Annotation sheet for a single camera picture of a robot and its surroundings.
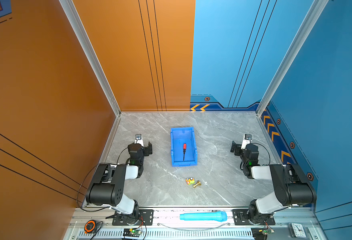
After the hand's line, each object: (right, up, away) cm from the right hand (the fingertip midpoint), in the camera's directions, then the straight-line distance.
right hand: (239, 142), depth 94 cm
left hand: (-63, 0, 0) cm, 63 cm away
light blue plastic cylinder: (-18, -33, -23) cm, 44 cm away
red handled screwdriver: (-35, -5, +5) cm, 36 cm away
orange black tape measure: (-79, -36, -25) cm, 91 cm away
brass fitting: (-27, -22, -11) cm, 37 cm away
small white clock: (+16, -38, -25) cm, 48 cm away
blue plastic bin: (-39, +3, +13) cm, 41 cm away
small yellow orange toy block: (-32, -21, -11) cm, 40 cm away
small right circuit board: (+3, -39, -24) cm, 46 cm away
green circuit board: (-61, -41, -23) cm, 77 cm away
